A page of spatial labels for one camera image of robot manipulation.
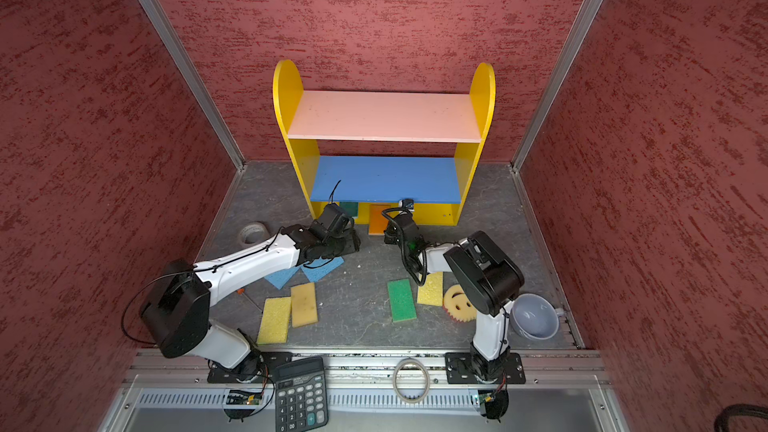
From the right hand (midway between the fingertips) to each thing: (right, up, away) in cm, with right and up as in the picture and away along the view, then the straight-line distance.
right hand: (389, 227), depth 98 cm
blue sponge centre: (-17, -7, -25) cm, 31 cm away
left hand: (-11, -5, -11) cm, 16 cm away
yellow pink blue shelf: (+11, +29, +24) cm, 39 cm away
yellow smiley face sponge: (+19, -20, -17) cm, 32 cm away
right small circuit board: (+26, -39, -27) cm, 54 cm away
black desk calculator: (-21, -36, -29) cm, 51 cm away
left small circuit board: (-38, -40, -25) cm, 60 cm away
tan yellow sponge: (-24, -20, -15) cm, 35 cm away
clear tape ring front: (+2, -34, -25) cm, 43 cm away
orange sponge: (-4, +2, 0) cm, 5 cm away
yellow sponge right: (+12, -18, -12) cm, 25 cm away
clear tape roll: (-47, -3, +2) cm, 47 cm away
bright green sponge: (+4, -20, -14) cm, 25 cm away
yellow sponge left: (-32, -24, -17) cm, 43 cm away
